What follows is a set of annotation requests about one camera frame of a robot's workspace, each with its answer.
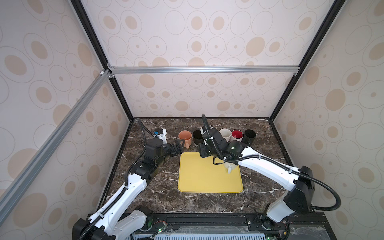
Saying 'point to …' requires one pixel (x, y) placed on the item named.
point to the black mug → (249, 135)
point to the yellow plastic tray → (199, 174)
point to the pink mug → (226, 133)
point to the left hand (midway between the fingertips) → (182, 141)
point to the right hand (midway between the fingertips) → (200, 146)
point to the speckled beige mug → (229, 166)
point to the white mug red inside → (236, 134)
